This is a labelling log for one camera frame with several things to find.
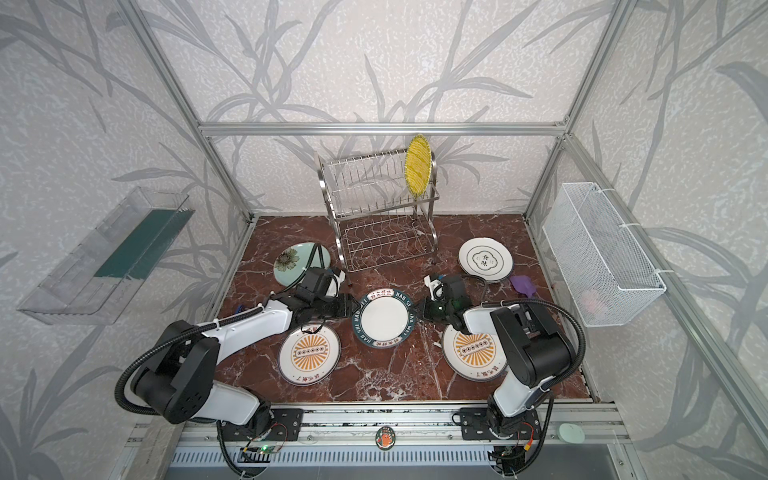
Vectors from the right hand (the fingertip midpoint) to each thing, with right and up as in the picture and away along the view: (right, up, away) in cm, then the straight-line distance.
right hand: (409, 300), depth 92 cm
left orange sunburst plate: (-29, -14, -8) cm, 33 cm away
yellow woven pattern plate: (+2, +41, -5) cm, 42 cm away
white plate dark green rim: (-8, -5, -1) cm, 10 cm away
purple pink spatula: (+38, +4, +7) cm, 39 cm away
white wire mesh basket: (+41, +12, -31) cm, 53 cm away
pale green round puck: (+38, -27, -22) cm, 52 cm away
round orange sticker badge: (-6, -29, -21) cm, 36 cm away
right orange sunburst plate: (+19, -15, -8) cm, 25 cm away
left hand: (-15, +1, -4) cm, 16 cm away
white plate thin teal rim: (+28, +12, +15) cm, 34 cm away
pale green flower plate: (-42, +12, +14) cm, 45 cm away
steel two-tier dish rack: (-10, +25, -11) cm, 29 cm away
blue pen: (-54, -2, 0) cm, 54 cm away
